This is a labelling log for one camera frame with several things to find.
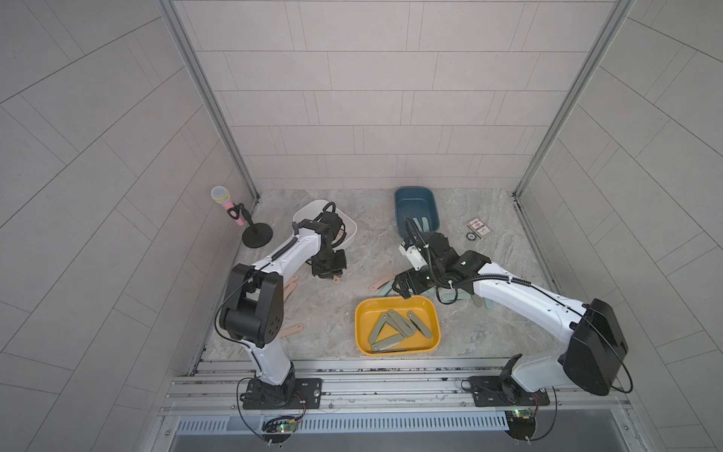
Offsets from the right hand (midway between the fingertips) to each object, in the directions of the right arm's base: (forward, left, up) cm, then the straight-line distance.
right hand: (404, 281), depth 80 cm
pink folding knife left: (+8, +35, -9) cm, 37 cm away
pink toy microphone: (+25, +53, +15) cm, 61 cm away
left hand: (+8, +18, -5) cm, 20 cm away
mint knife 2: (+28, -12, -10) cm, 32 cm away
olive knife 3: (-9, -4, -11) cm, 15 cm away
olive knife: (-10, 0, -10) cm, 14 cm away
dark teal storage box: (+39, -10, -9) cm, 42 cm away
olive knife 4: (-13, +5, -11) cm, 18 cm away
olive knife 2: (-10, +9, -10) cm, 16 cm away
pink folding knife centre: (+6, +6, -10) cm, 13 cm away
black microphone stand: (+26, +51, -7) cm, 57 cm away
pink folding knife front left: (-9, +36, -10) cm, 38 cm away
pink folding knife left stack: (+4, +36, -9) cm, 38 cm away
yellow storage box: (-4, +11, -10) cm, 15 cm away
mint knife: (+28, -9, -9) cm, 30 cm away
